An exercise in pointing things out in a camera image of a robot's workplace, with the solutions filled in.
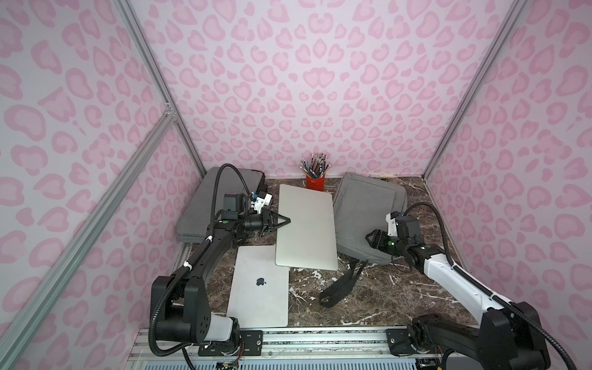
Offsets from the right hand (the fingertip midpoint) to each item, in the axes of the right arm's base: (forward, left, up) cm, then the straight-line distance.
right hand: (372, 238), depth 86 cm
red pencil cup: (+29, +21, -2) cm, 36 cm away
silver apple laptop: (-19, +41, -7) cm, 46 cm away
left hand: (-1, +30, +13) cm, 33 cm away
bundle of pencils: (+35, +21, +3) cm, 40 cm away
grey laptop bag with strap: (+20, +1, -6) cm, 21 cm away
